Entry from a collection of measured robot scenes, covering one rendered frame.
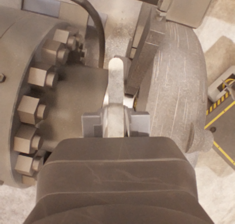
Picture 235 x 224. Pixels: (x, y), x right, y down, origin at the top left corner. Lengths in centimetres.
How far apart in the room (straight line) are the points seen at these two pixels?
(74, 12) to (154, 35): 71
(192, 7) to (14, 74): 39
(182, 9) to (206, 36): 92
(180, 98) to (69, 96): 31
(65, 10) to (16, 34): 55
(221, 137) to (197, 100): 87
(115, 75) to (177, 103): 16
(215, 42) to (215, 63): 14
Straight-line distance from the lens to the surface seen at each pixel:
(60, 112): 49
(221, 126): 113
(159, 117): 28
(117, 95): 16
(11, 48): 45
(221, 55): 139
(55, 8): 102
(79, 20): 97
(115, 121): 17
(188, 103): 30
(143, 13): 60
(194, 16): 43
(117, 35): 119
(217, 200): 203
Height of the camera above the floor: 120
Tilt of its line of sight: 71 degrees down
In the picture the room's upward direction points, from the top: 179 degrees counter-clockwise
